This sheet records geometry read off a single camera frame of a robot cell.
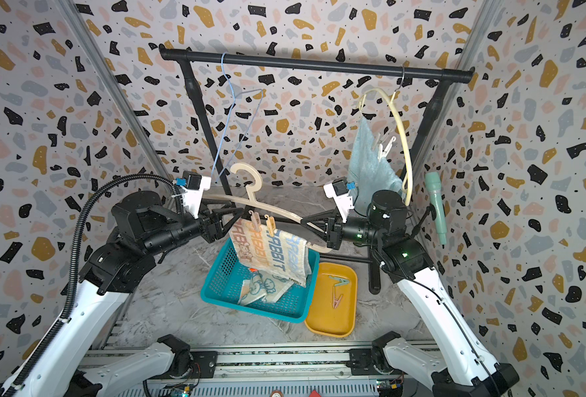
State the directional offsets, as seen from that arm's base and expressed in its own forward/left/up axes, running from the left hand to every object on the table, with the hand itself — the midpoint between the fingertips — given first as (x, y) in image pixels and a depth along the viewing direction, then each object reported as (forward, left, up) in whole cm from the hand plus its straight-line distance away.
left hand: (240, 207), depth 58 cm
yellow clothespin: (+1, -6, -8) cm, 10 cm away
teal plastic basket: (-2, +14, -39) cm, 42 cm away
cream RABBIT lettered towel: (-1, -8, -19) cm, 21 cm away
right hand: (-4, -16, -2) cm, 16 cm away
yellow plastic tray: (-8, -25, -42) cm, 50 cm away
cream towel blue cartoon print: (-4, -2, -38) cm, 39 cm away
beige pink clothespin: (+3, -2, -8) cm, 9 cm away
